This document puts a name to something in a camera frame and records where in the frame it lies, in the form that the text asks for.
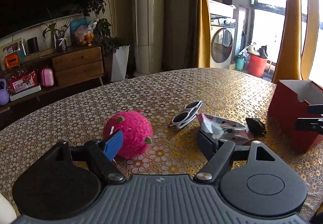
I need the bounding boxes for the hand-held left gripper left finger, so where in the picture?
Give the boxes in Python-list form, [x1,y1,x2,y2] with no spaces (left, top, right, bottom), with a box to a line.
[54,130,126,183]

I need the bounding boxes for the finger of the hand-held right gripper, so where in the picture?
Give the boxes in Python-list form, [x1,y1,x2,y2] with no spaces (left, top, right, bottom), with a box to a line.
[307,104,323,114]
[295,117,323,136]

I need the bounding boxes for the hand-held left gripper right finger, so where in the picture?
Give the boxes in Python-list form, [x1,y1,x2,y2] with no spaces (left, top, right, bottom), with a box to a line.
[194,130,278,181]

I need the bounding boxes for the pink fuzzy plush ball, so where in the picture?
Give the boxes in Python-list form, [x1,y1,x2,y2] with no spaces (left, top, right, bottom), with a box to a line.
[102,110,153,159]

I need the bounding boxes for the red cardboard box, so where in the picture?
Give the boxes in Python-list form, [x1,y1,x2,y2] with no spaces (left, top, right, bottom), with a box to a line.
[267,80,323,152]

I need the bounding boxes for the patterned desktop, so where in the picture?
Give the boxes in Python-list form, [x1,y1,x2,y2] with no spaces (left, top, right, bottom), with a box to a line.
[0,68,323,224]

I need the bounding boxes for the silver foil snack packet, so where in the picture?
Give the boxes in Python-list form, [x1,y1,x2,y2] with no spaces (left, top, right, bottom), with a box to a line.
[197,113,253,146]

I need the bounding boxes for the white sunglasses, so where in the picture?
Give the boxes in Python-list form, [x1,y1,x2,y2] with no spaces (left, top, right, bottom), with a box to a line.
[169,100,203,130]

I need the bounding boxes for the red bucket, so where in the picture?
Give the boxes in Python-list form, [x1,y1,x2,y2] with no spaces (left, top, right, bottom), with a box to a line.
[247,54,267,77]

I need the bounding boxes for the yellow giraffe figure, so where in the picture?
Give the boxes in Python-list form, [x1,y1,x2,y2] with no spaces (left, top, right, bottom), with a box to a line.
[264,0,307,84]

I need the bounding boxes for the white angular planter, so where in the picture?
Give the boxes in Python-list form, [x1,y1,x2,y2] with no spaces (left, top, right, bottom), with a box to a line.
[111,45,130,82]

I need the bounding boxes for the white boot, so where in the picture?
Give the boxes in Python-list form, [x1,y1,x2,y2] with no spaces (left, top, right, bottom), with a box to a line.
[247,43,258,57]

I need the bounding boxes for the wooden television cabinet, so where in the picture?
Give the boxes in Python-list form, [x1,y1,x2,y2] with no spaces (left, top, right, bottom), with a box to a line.
[0,45,105,113]

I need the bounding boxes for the teal bottle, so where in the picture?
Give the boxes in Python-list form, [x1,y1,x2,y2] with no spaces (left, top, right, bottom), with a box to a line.
[236,54,246,70]

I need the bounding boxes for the pink toy suitcase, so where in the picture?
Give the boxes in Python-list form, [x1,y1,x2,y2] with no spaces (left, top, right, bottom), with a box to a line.
[40,66,54,87]

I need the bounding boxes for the white washing machine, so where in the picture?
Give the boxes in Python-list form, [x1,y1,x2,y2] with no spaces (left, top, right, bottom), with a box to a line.
[210,13,236,70]

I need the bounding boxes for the red gift box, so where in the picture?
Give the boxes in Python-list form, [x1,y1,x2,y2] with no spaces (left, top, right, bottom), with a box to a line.
[7,69,42,101]

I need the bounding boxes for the plastic bag of oranges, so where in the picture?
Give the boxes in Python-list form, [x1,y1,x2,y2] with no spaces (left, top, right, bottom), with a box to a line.
[74,19,99,46]

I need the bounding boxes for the small plant in patterned vase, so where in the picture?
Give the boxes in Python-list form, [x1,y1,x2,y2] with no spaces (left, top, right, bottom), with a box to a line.
[40,7,76,51]

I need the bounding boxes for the tall green houseplant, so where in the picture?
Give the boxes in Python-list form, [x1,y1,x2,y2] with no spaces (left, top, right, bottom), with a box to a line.
[79,0,132,55]

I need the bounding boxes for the yellow curtain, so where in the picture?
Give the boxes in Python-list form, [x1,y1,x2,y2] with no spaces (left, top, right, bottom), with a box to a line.
[192,0,211,68]

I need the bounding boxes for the purple kettlebell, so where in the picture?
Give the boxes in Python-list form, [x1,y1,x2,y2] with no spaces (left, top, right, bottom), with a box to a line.
[0,78,10,106]

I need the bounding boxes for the blue bag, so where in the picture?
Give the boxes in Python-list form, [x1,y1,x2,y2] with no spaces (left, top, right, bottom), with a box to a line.
[70,18,87,43]

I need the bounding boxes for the white cylinder bottle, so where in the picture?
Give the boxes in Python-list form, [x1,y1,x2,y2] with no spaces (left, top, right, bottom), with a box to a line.
[0,192,17,224]

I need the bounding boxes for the black cylinder speaker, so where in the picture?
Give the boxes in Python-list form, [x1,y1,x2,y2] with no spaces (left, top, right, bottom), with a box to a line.
[27,37,39,54]

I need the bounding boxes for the grey curtain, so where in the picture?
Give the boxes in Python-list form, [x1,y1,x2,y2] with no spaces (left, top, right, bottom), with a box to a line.
[161,0,200,72]

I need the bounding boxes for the white standing air conditioner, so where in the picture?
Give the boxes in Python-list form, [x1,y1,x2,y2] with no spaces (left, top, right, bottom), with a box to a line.
[132,0,164,75]

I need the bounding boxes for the orange desk clock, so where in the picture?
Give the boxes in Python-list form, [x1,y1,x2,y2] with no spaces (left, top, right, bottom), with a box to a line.
[4,52,21,69]

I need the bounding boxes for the white countertop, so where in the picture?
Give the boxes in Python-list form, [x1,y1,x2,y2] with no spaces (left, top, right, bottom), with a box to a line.
[208,0,236,19]

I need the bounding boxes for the white photo frame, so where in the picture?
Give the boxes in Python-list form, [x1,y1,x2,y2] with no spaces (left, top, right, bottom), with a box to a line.
[0,39,26,60]

